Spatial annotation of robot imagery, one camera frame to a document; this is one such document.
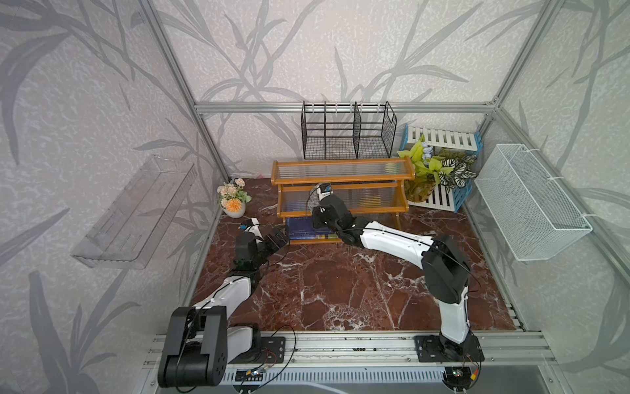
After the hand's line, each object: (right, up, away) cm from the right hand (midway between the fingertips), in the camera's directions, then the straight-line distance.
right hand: (313, 206), depth 88 cm
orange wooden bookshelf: (+21, +8, +8) cm, 24 cm away
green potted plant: (+43, +13, +4) cm, 45 cm away
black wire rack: (+13, +32, +16) cm, 38 cm away
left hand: (-11, -9, -1) cm, 14 cm away
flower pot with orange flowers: (-34, +3, +11) cm, 35 cm away
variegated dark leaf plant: (+55, +16, +1) cm, 57 cm away
